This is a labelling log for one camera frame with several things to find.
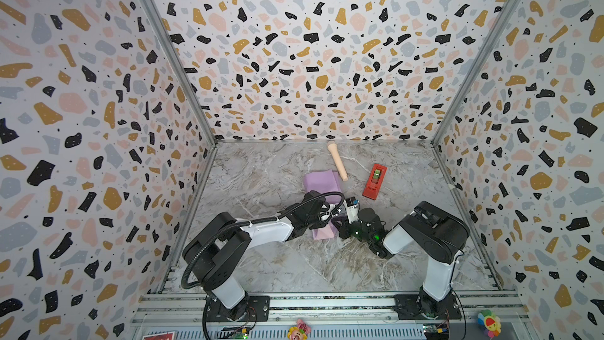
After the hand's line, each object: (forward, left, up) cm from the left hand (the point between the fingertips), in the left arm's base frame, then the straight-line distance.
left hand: (323, 202), depth 90 cm
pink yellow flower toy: (-40, +8, -4) cm, 41 cm away
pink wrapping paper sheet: (+11, -1, -2) cm, 11 cm away
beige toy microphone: (+33, -7, -7) cm, 35 cm away
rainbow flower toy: (-39, -49, -6) cm, 63 cm away
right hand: (-4, -2, -6) cm, 7 cm away
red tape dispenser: (+12, -23, -3) cm, 26 cm away
